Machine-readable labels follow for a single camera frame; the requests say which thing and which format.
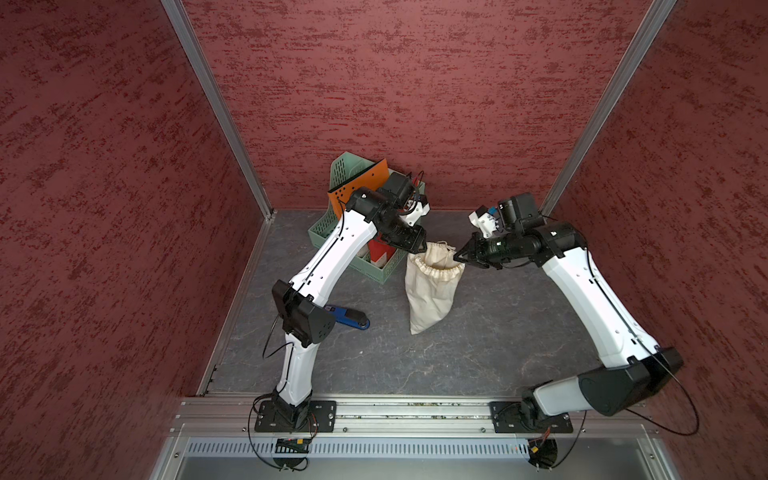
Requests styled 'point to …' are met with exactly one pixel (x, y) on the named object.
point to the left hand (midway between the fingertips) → (414, 251)
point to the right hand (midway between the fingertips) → (455, 263)
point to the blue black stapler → (348, 316)
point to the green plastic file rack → (362, 261)
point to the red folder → (377, 247)
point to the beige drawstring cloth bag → (431, 278)
